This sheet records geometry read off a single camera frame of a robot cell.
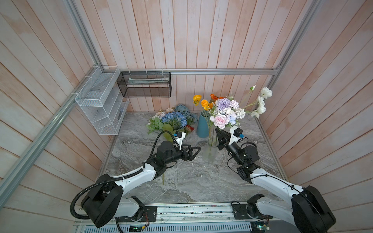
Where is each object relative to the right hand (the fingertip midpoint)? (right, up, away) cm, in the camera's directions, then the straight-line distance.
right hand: (217, 128), depth 72 cm
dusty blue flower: (-18, +14, +35) cm, 42 cm away
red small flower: (-12, 0, +33) cm, 35 cm away
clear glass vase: (-1, -14, +12) cm, 18 cm away
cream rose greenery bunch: (-37, +3, +28) cm, 46 cm away
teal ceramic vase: (-3, -2, +33) cm, 33 cm away
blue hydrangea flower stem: (-23, +7, +26) cm, 36 cm away
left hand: (-10, -12, +4) cm, 16 cm away
